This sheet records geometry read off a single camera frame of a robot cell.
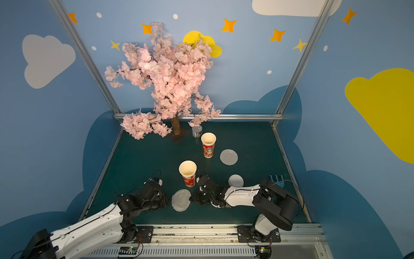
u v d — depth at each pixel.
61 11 0.69
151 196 0.65
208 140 0.95
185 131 1.15
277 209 0.44
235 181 0.91
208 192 0.67
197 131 1.11
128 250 0.73
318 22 0.75
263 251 0.73
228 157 1.04
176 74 0.75
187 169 0.81
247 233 0.77
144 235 0.74
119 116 1.15
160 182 0.80
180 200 0.84
